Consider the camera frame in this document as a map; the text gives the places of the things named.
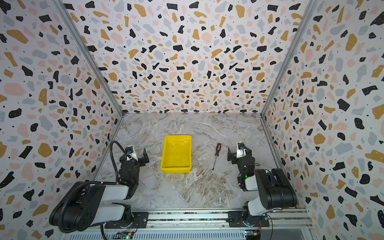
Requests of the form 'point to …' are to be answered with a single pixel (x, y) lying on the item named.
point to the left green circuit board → (126, 235)
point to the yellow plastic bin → (176, 155)
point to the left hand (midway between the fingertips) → (135, 148)
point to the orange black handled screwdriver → (218, 147)
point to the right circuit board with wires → (252, 234)
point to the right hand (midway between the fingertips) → (236, 144)
